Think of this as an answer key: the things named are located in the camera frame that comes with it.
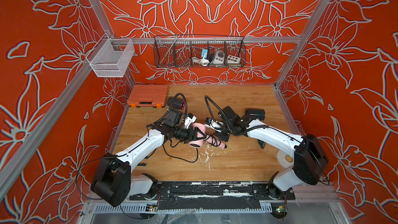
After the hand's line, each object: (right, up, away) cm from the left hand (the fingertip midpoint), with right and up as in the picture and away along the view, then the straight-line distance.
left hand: (202, 138), depth 77 cm
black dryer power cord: (-12, -13, +7) cm, 19 cm away
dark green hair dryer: (+37, +10, +27) cm, 47 cm away
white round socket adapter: (+11, +45, +14) cm, 49 cm away
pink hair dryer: (-1, +2, -4) cm, 4 cm away
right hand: (+7, +2, +7) cm, 10 cm away
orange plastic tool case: (-39, +22, +35) cm, 56 cm away
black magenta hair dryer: (-18, +16, +30) cm, 38 cm away
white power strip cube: (+19, +45, +18) cm, 52 cm away
